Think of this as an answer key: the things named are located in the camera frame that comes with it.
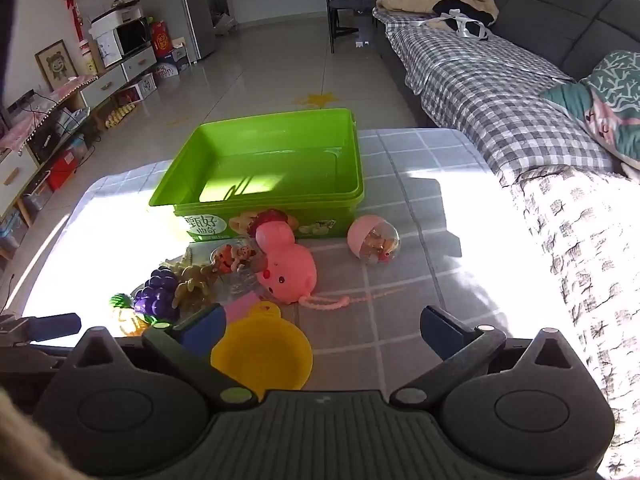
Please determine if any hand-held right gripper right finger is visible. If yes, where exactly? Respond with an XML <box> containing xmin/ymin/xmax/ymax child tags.
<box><xmin>390</xmin><ymin>305</ymin><xmax>576</xmax><ymax>408</ymax></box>

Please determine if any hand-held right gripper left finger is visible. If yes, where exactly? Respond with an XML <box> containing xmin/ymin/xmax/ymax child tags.
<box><xmin>65</xmin><ymin>304</ymin><xmax>261</xmax><ymax>408</ymax></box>

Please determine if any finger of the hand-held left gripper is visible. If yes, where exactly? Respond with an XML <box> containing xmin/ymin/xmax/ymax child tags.
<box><xmin>0</xmin><ymin>312</ymin><xmax>82</xmax><ymax>343</ymax></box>
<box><xmin>0</xmin><ymin>343</ymin><xmax>68</xmax><ymax>361</ymax></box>

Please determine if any purple grapes toy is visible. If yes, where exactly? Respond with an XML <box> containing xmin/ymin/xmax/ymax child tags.
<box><xmin>131</xmin><ymin>267</ymin><xmax>182</xmax><ymax>323</ymax></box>

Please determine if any yellow plastic bowl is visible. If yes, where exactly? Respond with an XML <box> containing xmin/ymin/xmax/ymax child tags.
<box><xmin>210</xmin><ymin>301</ymin><xmax>314</xmax><ymax>393</ymax></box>

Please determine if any yellow pineapple toy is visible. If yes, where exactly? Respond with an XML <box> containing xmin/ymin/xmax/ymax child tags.
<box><xmin>110</xmin><ymin>292</ymin><xmax>151</xmax><ymax>336</ymax></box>

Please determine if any pink rubber animal toy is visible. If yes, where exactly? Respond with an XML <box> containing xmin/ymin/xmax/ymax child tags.
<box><xmin>247</xmin><ymin>208</ymin><xmax>351</xmax><ymax>311</ymax></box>

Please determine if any green plastic bin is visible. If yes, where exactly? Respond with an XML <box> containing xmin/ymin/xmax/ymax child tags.
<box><xmin>148</xmin><ymin>108</ymin><xmax>364</xmax><ymax>243</ymax></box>

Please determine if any pink block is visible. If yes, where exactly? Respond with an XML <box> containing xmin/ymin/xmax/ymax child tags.
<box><xmin>222</xmin><ymin>296</ymin><xmax>261</xmax><ymax>323</ymax></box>

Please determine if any tan octopus toy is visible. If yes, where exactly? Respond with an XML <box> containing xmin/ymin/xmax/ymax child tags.
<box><xmin>172</xmin><ymin>262</ymin><xmax>221</xmax><ymax>308</ymax></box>

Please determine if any grey checked tablecloth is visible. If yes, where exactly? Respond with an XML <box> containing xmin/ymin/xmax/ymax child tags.
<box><xmin>20</xmin><ymin>127</ymin><xmax>551</xmax><ymax>401</ymax></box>

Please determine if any cream starfish toy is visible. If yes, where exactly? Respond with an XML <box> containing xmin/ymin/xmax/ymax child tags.
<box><xmin>160</xmin><ymin>247</ymin><xmax>201</xmax><ymax>272</ymax></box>

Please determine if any clear glass dish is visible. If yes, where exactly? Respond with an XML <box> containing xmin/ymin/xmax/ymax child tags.
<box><xmin>210</xmin><ymin>241</ymin><xmax>266</xmax><ymax>296</ymax></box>

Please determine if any pink capsule ball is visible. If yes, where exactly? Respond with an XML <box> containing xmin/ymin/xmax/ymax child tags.
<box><xmin>347</xmin><ymin>215</ymin><xmax>401</xmax><ymax>264</ymax></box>

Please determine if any white printed quilt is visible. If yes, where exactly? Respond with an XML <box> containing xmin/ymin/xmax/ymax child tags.
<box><xmin>500</xmin><ymin>165</ymin><xmax>640</xmax><ymax>480</ymax></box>

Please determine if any pink fringed cover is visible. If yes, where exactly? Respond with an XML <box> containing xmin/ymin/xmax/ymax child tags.
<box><xmin>0</xmin><ymin>75</ymin><xmax>98</xmax><ymax>153</ymax></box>

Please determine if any row of yellow bottles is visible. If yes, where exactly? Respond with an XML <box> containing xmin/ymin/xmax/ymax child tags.
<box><xmin>102</xmin><ymin>102</ymin><xmax>136</xmax><ymax>128</ymax></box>

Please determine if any grey checked sofa cover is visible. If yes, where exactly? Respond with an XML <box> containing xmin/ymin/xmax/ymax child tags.
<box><xmin>372</xmin><ymin>7</ymin><xmax>618</xmax><ymax>176</ymax></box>

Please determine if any yellow star floor sticker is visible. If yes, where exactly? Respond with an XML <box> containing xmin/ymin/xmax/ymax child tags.
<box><xmin>295</xmin><ymin>92</ymin><xmax>337</xmax><ymax>111</ymax></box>

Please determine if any framed picture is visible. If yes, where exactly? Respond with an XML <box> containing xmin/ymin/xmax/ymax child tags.
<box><xmin>35</xmin><ymin>40</ymin><xmax>78</xmax><ymax>92</ymax></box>

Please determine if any white drawer cabinet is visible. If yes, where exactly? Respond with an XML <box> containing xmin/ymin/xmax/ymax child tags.
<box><xmin>75</xmin><ymin>46</ymin><xmax>158</xmax><ymax>111</ymax></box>

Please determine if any teal patterned pillow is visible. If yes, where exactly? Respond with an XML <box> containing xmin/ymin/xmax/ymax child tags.
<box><xmin>540</xmin><ymin>50</ymin><xmax>640</xmax><ymax>171</ymax></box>

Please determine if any red box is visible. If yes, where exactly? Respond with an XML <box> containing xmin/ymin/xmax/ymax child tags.
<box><xmin>150</xmin><ymin>20</ymin><xmax>173</xmax><ymax>58</ymax></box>

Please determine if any white microwave oven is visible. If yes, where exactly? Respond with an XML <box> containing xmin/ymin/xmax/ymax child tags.
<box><xmin>89</xmin><ymin>1</ymin><xmax>143</xmax><ymax>41</ymax></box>

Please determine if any silver fridge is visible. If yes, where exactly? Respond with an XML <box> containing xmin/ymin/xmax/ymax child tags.
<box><xmin>172</xmin><ymin>0</ymin><xmax>232</xmax><ymax>61</ymax></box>

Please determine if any dark grey sofa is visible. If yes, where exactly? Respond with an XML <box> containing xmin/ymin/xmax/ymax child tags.
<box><xmin>375</xmin><ymin>0</ymin><xmax>640</xmax><ymax>131</ymax></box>

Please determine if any black garment with white straps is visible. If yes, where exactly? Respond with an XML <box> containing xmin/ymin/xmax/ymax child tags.
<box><xmin>432</xmin><ymin>0</ymin><xmax>493</xmax><ymax>41</ymax></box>

